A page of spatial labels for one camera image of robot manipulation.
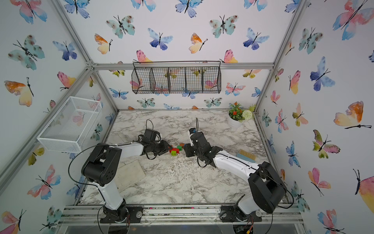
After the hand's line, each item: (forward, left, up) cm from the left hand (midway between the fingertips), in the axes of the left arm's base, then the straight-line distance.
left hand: (173, 147), depth 96 cm
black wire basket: (+37, -3, +27) cm, 46 cm away
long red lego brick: (-1, -1, -1) cm, 2 cm away
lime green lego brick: (-4, -1, -1) cm, 4 cm away
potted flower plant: (+17, -43, +11) cm, 48 cm away
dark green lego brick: (0, -5, 0) cm, 5 cm away
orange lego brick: (+5, -6, -5) cm, 9 cm away
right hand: (-6, -9, +11) cm, 15 cm away
